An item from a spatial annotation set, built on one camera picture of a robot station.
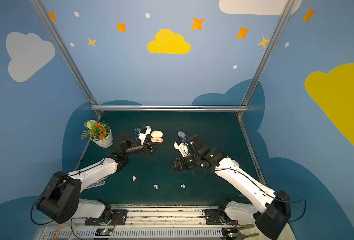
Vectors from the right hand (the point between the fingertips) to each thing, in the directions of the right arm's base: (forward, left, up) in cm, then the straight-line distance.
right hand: (172, 165), depth 72 cm
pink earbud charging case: (+13, +9, +6) cm, 17 cm away
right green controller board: (-24, -29, -20) cm, 43 cm away
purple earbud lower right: (-4, -6, -19) cm, 20 cm away
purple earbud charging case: (+33, -3, -18) cm, 37 cm away
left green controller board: (-27, +32, -19) cm, 46 cm away
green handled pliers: (-25, -34, -19) cm, 46 cm away
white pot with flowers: (+21, +47, -5) cm, 51 cm away
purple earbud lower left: (-5, +10, -19) cm, 22 cm away
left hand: (+10, +6, +4) cm, 13 cm away
